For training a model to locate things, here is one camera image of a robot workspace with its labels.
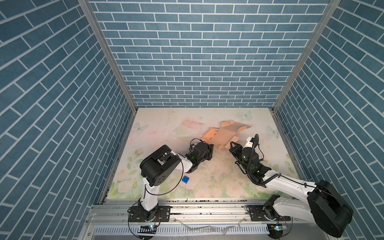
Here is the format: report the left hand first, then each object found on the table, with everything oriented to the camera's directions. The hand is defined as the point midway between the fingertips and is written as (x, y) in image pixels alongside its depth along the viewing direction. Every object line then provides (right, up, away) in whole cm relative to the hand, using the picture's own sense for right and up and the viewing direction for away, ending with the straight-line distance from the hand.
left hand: (216, 143), depth 92 cm
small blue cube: (-19, -19, -8) cm, 28 cm away
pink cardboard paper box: (+8, +6, +9) cm, 14 cm away
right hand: (+5, +3, -8) cm, 10 cm away
